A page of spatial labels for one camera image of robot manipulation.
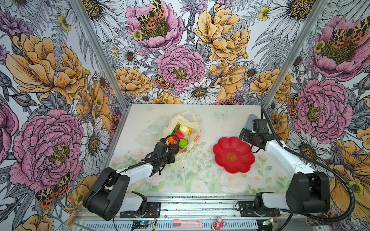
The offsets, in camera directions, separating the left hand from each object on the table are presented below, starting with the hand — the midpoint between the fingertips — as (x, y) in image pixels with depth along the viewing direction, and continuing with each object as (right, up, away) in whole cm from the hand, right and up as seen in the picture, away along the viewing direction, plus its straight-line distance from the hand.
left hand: (173, 158), depth 91 cm
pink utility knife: (+5, -25, -21) cm, 34 cm away
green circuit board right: (+49, -26, -20) cm, 59 cm away
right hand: (+44, +12, -4) cm, 46 cm away
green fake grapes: (+1, +18, +11) cm, 21 cm away
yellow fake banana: (+11, +17, +13) cm, 24 cm away
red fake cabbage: (+3, +14, +8) cm, 17 cm away
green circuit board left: (-13, -27, -20) cm, 36 cm away
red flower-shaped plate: (+38, +2, +3) cm, 38 cm away
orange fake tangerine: (-2, +11, +4) cm, 12 cm away
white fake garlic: (+7, +18, +9) cm, 21 cm away
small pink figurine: (+24, -24, -23) cm, 41 cm away
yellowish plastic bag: (+9, +25, +7) cm, 27 cm away
